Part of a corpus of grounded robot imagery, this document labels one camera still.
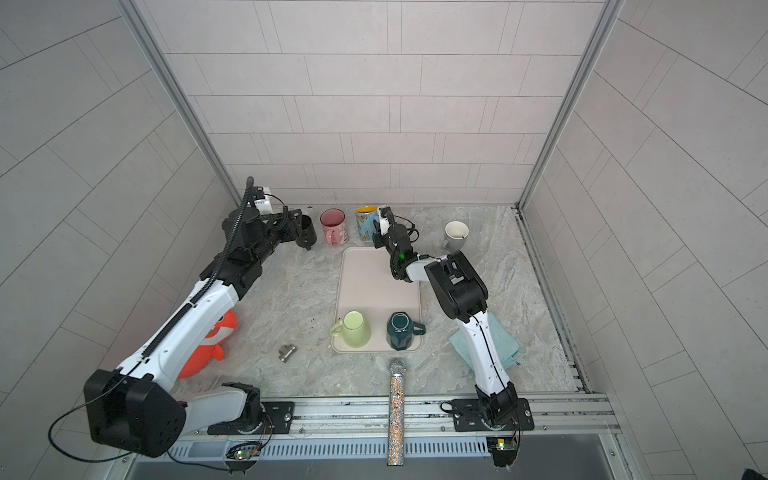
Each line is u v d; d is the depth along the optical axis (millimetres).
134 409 377
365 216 991
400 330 752
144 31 737
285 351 805
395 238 789
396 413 693
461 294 589
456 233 989
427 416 724
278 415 711
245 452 640
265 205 649
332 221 1005
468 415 708
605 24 724
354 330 764
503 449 680
